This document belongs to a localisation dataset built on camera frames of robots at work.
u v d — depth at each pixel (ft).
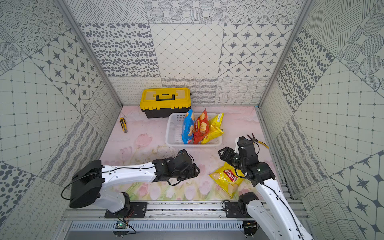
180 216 2.40
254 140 3.46
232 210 2.40
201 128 2.85
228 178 2.60
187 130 2.69
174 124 3.40
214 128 2.89
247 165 1.79
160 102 3.33
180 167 2.00
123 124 3.51
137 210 2.43
